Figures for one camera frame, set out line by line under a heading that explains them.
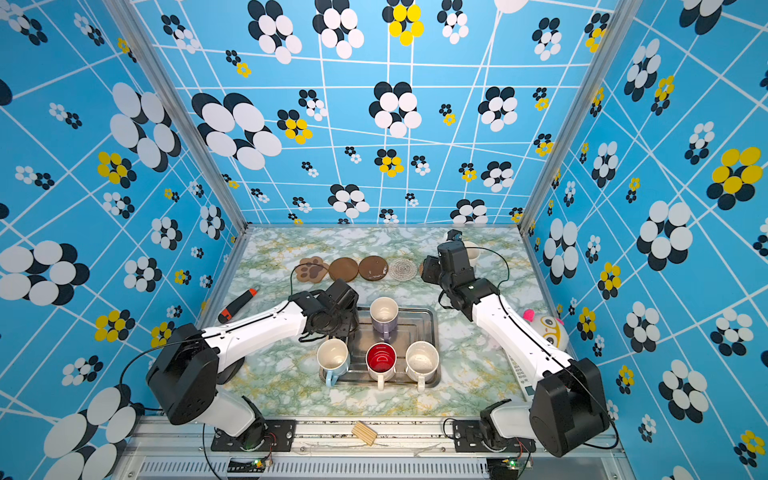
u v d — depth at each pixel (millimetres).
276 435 732
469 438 728
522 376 821
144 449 738
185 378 432
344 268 1048
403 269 1056
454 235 723
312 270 1081
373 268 1056
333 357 845
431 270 736
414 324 935
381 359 845
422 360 847
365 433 734
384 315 945
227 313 937
